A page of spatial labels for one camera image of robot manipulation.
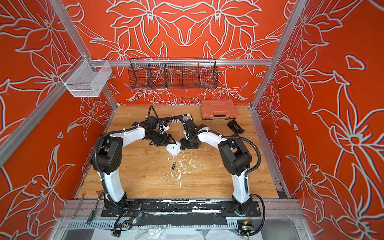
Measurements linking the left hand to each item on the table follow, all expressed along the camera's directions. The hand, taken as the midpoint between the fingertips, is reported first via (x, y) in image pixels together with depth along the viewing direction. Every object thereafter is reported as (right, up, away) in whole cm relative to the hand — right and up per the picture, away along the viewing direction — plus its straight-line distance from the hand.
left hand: (172, 142), depth 93 cm
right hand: (+8, -2, -1) cm, 8 cm away
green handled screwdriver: (-36, -32, -21) cm, 52 cm away
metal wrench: (-46, -32, -20) cm, 60 cm away
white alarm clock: (+2, -4, -2) cm, 5 cm away
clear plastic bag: (-5, -38, -26) cm, 47 cm away
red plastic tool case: (+33, +22, +18) cm, 44 cm away
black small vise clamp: (+44, +9, +10) cm, 46 cm away
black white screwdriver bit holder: (+2, +15, +16) cm, 22 cm away
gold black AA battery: (+2, -13, -6) cm, 15 cm away
